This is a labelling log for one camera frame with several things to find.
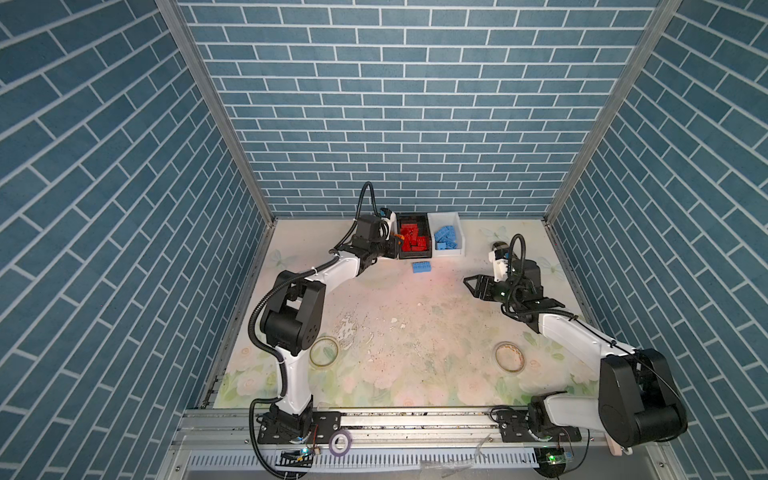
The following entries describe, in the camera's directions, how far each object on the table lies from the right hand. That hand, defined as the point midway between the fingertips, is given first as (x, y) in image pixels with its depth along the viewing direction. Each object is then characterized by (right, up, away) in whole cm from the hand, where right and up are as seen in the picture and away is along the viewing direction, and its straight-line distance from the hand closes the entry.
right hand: (473, 281), depth 88 cm
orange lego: (-23, +14, +19) cm, 33 cm away
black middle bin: (-13, +16, +23) cm, 31 cm away
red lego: (-18, +12, +21) cm, 30 cm away
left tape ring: (-44, -21, -1) cm, 49 cm away
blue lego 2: (-14, +3, +17) cm, 22 cm away
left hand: (-20, +12, +8) cm, 25 cm away
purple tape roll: (-39, -37, -17) cm, 56 cm away
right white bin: (-6, +21, +27) cm, 35 cm away
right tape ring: (+10, -22, -2) cm, 24 cm away
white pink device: (+29, -37, -18) cm, 50 cm away
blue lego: (-4, +13, +24) cm, 28 cm away
